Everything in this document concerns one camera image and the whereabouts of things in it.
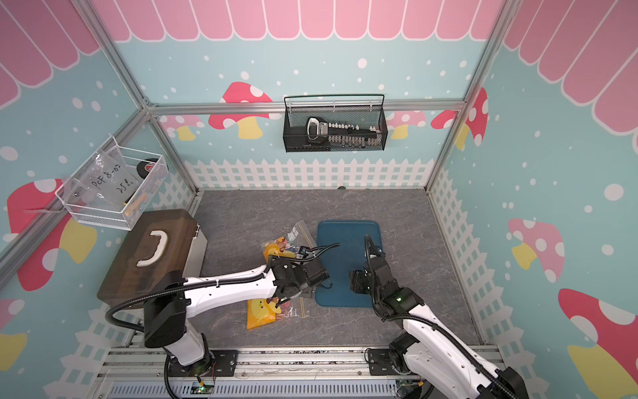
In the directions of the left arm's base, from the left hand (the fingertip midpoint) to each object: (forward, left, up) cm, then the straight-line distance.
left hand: (300, 286), depth 82 cm
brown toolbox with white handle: (+9, +44, +13) cm, 47 cm away
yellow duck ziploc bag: (-7, +13, -7) cm, 16 cm away
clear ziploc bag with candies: (+18, +3, -2) cm, 19 cm away
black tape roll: (+29, +52, +25) cm, 65 cm away
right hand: (+4, -19, +2) cm, 19 cm away
